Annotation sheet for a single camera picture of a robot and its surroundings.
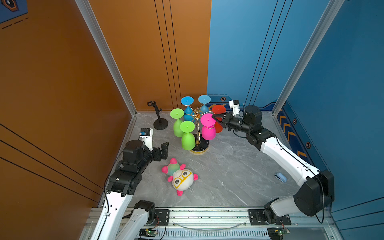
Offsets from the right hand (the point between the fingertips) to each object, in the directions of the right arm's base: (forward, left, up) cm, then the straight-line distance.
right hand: (211, 117), depth 71 cm
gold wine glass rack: (-1, +4, -19) cm, 19 cm away
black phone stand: (+25, +34, -32) cm, 53 cm away
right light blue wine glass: (+19, +2, -4) cm, 19 cm away
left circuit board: (-42, +31, -35) cm, 63 cm away
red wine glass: (+10, -5, -4) cm, 12 cm away
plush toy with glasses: (-20, +15, -27) cm, 37 cm away
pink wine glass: (-3, +1, -2) cm, 3 cm away
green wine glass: (-4, +12, -12) cm, 17 cm away
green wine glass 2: (+7, +17, -4) cm, 19 cm away
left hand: (-10, +25, -6) cm, 27 cm away
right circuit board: (-43, -30, -37) cm, 64 cm away
